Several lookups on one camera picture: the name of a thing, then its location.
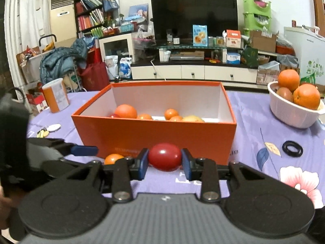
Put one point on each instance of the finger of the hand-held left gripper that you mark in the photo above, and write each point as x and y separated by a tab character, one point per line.
62	167
85	150

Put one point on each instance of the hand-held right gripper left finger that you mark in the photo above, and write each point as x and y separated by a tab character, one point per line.
143	164

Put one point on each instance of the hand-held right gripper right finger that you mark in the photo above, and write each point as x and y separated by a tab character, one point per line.
187	165

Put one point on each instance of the orange cardboard box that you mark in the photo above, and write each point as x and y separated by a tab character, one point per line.
157	137

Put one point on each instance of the yellow pear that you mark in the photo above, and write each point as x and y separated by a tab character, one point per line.
193	119

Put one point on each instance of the large orange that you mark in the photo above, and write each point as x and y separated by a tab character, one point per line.
306	96
125	111
289	79

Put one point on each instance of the yellow green key tag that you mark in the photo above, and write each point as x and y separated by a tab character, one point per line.
42	133

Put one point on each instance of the white key tag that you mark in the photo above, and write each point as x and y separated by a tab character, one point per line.
54	127

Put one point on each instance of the red white box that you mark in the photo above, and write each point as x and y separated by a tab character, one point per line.
36	103

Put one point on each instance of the orange white canister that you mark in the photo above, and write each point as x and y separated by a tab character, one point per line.
55	95

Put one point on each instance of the red bag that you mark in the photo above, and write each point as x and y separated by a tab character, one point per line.
94	76

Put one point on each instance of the purple floral tablecloth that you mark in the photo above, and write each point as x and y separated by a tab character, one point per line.
248	122

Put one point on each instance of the white storage bin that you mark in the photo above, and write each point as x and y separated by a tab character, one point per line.
30	67

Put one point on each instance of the blue white plastic bag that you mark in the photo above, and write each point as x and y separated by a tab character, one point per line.
125	68

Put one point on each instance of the blue puffer jacket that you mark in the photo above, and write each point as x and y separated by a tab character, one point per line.
63	61

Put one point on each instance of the white cabinet glass door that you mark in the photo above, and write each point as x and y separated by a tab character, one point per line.
116	47

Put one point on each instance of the silver media player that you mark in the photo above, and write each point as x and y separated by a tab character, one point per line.
187	55

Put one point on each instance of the white curtain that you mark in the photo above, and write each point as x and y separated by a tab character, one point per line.
25	30

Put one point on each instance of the white plastic bowl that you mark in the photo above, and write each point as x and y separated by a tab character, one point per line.
292	114

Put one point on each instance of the blue white box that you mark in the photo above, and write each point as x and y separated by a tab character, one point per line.
233	58

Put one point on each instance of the clear storage box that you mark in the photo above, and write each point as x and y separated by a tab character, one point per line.
269	73

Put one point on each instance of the dark green bag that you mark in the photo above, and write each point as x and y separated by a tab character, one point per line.
250	57

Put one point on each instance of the blue snack packet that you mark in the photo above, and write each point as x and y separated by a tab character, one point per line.
199	35

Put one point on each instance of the orange white carton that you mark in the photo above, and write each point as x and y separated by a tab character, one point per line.
233	39

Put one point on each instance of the standing air conditioner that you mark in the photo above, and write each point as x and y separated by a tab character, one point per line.
62	17

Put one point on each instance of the bookshelf with books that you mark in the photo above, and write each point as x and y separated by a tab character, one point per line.
87	7

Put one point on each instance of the open cardboard box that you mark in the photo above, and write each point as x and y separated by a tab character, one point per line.
262	42

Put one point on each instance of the blue tote bag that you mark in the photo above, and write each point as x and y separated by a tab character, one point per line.
110	4

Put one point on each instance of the blue framed picture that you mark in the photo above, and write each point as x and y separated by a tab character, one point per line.
138	11

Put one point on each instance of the black television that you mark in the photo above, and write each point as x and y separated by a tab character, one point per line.
194	10

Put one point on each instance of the green plastic rack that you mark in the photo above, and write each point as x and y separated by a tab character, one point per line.
250	15

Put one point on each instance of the white appliance green print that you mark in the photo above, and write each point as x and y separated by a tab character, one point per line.
304	48

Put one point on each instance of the wooden shelf unit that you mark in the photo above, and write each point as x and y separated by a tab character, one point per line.
318	2

